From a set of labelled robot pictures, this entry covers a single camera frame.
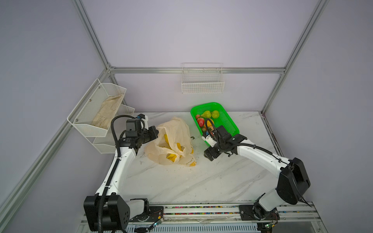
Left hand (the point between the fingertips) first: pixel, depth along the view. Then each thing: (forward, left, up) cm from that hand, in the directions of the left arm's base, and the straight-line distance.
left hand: (158, 132), depth 79 cm
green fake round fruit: (+32, -38, -17) cm, 52 cm away
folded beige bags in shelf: (+10, +29, +7) cm, 31 cm away
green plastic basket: (+26, -44, -18) cm, 55 cm away
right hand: (-5, -29, -10) cm, 31 cm away
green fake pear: (+32, -31, -17) cm, 48 cm away
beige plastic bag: (-10, -9, +2) cm, 14 cm away
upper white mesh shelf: (+4, +33, +9) cm, 34 cm away
